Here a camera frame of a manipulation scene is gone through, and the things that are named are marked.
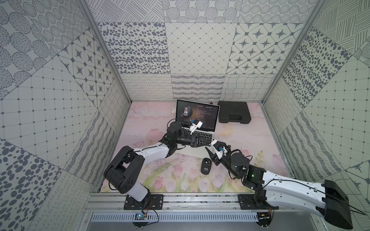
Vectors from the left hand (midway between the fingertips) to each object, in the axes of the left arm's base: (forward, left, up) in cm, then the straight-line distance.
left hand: (210, 141), depth 71 cm
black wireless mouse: (-4, +1, -21) cm, 22 cm away
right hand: (+1, -1, -4) cm, 5 cm away
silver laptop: (+30, +13, -13) cm, 35 cm away
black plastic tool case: (+37, -22, -18) cm, 47 cm away
